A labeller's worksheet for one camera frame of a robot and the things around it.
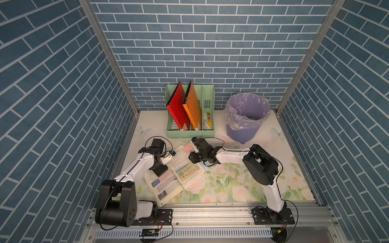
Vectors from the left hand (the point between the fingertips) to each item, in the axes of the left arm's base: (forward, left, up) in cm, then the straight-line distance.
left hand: (161, 167), depth 86 cm
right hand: (+8, -16, -2) cm, 18 cm away
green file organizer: (+48, -26, +14) cm, 56 cm away
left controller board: (-30, +2, -7) cm, 31 cm away
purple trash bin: (+22, -51, +1) cm, 56 cm away
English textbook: (-2, -12, -4) cm, 12 cm away
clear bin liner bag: (+35, -53, +13) cm, 65 cm away
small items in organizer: (+37, -28, -3) cm, 46 cm away
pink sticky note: (+14, -15, -2) cm, 20 cm away
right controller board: (-31, -60, -4) cm, 68 cm away
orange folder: (+39, -17, +13) cm, 44 cm away
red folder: (+27, -8, +22) cm, 36 cm away
